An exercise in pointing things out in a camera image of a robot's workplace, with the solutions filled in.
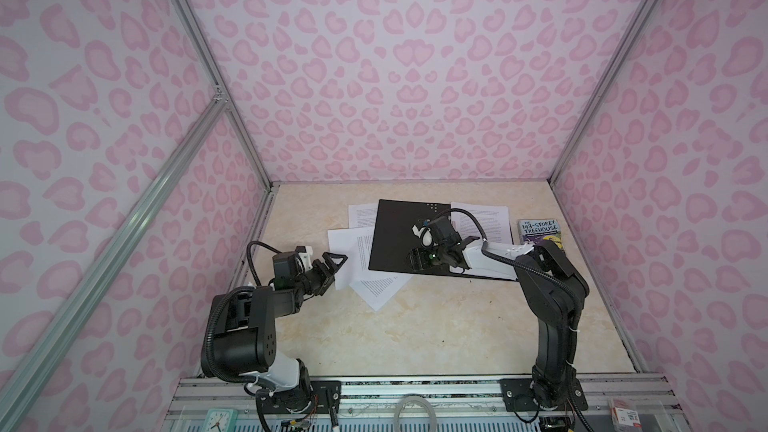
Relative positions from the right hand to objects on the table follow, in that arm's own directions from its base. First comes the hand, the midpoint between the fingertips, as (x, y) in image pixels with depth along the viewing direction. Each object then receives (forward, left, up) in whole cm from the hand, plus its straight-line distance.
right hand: (415, 258), depth 96 cm
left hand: (-4, +22, +4) cm, 23 cm away
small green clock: (-44, +45, +1) cm, 63 cm away
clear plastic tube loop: (-39, +4, -3) cm, 39 cm away
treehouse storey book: (+12, -41, -2) cm, 42 cm away
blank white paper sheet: (-9, +12, -3) cm, 15 cm away
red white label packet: (-40, -47, -1) cm, 62 cm away
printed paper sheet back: (+19, +19, -3) cm, 27 cm away
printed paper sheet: (+7, +20, -2) cm, 21 cm away
